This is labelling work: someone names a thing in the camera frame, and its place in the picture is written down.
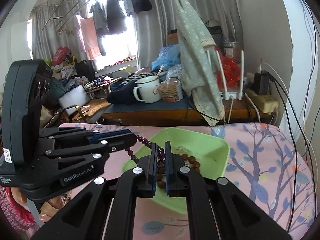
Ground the person's left hand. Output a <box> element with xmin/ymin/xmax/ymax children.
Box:
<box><xmin>39</xmin><ymin>195</ymin><xmax>64</xmax><ymax>224</ymax></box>

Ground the white router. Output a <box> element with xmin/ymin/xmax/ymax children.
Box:
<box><xmin>206</xmin><ymin>50</ymin><xmax>244</xmax><ymax>101</ymax></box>

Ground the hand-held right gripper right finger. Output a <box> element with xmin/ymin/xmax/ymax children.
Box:
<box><xmin>165</xmin><ymin>141</ymin><xmax>293</xmax><ymax>240</ymax></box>

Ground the green plastic basin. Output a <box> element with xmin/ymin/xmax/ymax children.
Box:
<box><xmin>120</xmin><ymin>127</ymin><xmax>230</xmax><ymax>215</ymax></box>

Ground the low folding table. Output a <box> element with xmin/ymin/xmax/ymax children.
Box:
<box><xmin>85</xmin><ymin>76</ymin><xmax>123</xmax><ymax>98</ymax></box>

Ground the narrow grey curtain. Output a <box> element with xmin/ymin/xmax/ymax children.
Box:
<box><xmin>30</xmin><ymin>5</ymin><xmax>85</xmax><ymax>63</ymax></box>

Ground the pink-red shopping bag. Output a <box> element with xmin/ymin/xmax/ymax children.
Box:
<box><xmin>51</xmin><ymin>46</ymin><xmax>73</xmax><ymax>67</ymax></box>

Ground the grey-green floral cloth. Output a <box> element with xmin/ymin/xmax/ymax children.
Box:
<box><xmin>172</xmin><ymin>0</ymin><xmax>225</xmax><ymax>127</ymax></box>

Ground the large brown bead bracelet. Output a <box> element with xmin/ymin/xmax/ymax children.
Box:
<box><xmin>180</xmin><ymin>154</ymin><xmax>202</xmax><ymax>173</ymax></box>

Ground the white storage box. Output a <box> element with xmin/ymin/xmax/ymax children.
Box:
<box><xmin>58</xmin><ymin>84</ymin><xmax>90</xmax><ymax>110</ymax></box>

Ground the dark green bag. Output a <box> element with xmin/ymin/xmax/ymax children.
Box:
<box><xmin>47</xmin><ymin>77</ymin><xmax>68</xmax><ymax>105</ymax></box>

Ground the wide grey curtain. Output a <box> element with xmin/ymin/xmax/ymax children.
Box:
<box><xmin>127</xmin><ymin>0</ymin><xmax>243</xmax><ymax>73</ymax></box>

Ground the white enamel mug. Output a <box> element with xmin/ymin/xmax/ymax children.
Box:
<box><xmin>133</xmin><ymin>76</ymin><xmax>162</xmax><ymax>104</ymax></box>

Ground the glass jar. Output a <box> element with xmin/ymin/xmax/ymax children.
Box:
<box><xmin>222</xmin><ymin>41</ymin><xmax>242</xmax><ymax>59</ymax></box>

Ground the red checked clothing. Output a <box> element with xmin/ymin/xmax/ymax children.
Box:
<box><xmin>0</xmin><ymin>186</ymin><xmax>35</xmax><ymax>232</ymax></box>

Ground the beige power strip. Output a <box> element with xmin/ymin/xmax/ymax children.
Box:
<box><xmin>244</xmin><ymin>88</ymin><xmax>280</xmax><ymax>114</ymax></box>

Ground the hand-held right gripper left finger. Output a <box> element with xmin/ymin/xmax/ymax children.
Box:
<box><xmin>32</xmin><ymin>143</ymin><xmax>158</xmax><ymax>240</ymax></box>

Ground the grey hanging garment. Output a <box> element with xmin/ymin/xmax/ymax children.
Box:
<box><xmin>89</xmin><ymin>1</ymin><xmax>109</xmax><ymax>55</ymax></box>

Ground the red plastic bag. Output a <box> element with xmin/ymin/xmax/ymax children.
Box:
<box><xmin>215</xmin><ymin>56</ymin><xmax>242</xmax><ymax>88</ymax></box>

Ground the white charger cable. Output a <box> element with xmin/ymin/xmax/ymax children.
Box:
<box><xmin>259</xmin><ymin>59</ymin><xmax>316</xmax><ymax>232</ymax></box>

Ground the cardboard box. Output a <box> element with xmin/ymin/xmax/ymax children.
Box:
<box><xmin>166</xmin><ymin>30</ymin><xmax>179</xmax><ymax>46</ymax></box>

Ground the pink hanging garment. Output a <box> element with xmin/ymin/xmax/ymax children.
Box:
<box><xmin>75</xmin><ymin>15</ymin><xmax>102</xmax><ymax>60</ymax></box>

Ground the navy hanging vest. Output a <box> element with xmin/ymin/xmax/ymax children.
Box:
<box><xmin>129</xmin><ymin>0</ymin><xmax>153</xmax><ymax>14</ymax></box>

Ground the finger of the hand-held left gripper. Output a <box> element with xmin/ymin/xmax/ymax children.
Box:
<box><xmin>39</xmin><ymin>127</ymin><xmax>132</xmax><ymax>145</ymax></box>
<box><xmin>46</xmin><ymin>132</ymin><xmax>138</xmax><ymax>187</ymax></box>

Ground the black suitcase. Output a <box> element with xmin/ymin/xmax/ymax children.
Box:
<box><xmin>75</xmin><ymin>60</ymin><xmax>95</xmax><ymax>79</ymax></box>

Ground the purple bead bracelet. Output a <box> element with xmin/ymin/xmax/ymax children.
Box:
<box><xmin>124</xmin><ymin>134</ymin><xmax>166</xmax><ymax>174</ymax></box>

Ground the chair with woven seat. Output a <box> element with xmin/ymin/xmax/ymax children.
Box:
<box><xmin>61</xmin><ymin>97</ymin><xmax>112</xmax><ymax>124</ymax></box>

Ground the black wall cable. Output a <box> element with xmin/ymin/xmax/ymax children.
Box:
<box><xmin>295</xmin><ymin>0</ymin><xmax>320</xmax><ymax>170</ymax></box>

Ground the dark folded clothing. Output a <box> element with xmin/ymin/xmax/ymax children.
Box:
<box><xmin>107</xmin><ymin>74</ymin><xmax>160</xmax><ymax>105</ymax></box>

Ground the black hanging jacket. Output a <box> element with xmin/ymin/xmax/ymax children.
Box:
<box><xmin>106</xmin><ymin>0</ymin><xmax>127</xmax><ymax>34</ymax></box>

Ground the pink tree print bedsheet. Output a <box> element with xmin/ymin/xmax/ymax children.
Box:
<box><xmin>57</xmin><ymin>122</ymin><xmax>317</xmax><ymax>240</ymax></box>

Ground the bag of round biscuits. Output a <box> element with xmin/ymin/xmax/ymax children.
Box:
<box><xmin>159</xmin><ymin>65</ymin><xmax>185</xmax><ymax>103</ymax></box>

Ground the metal drying rack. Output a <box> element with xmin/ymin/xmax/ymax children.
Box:
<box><xmin>40</xmin><ymin>0</ymin><xmax>110</xmax><ymax>30</ymax></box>

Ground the black adapter cable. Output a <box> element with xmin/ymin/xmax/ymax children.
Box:
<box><xmin>269</xmin><ymin>76</ymin><xmax>300</xmax><ymax>233</ymax></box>

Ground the blue plastic bag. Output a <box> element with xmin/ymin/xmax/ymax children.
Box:
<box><xmin>151</xmin><ymin>45</ymin><xmax>182</xmax><ymax>73</ymax></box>

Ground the wooden desk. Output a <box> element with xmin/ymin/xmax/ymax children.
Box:
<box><xmin>102</xmin><ymin>96</ymin><xmax>275</xmax><ymax>127</ymax></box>

